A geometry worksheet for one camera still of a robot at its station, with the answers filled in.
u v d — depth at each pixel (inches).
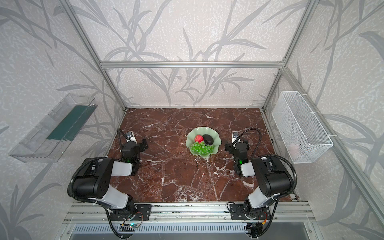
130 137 31.5
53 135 26.0
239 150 27.7
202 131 40.0
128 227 28.4
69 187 17.7
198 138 38.2
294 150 28.6
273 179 17.8
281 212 29.6
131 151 27.8
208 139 37.9
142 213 28.5
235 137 31.2
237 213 28.6
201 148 34.9
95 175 20.1
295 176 17.5
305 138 23.8
